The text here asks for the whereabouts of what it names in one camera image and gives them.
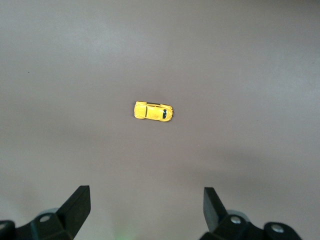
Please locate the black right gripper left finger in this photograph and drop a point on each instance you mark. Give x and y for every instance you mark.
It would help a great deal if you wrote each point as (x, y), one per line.
(72, 212)

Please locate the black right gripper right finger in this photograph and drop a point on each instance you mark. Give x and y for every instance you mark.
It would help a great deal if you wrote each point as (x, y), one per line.
(217, 215)

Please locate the yellow beetle toy car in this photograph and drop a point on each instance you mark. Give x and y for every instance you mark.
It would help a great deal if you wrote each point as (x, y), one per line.
(153, 111)

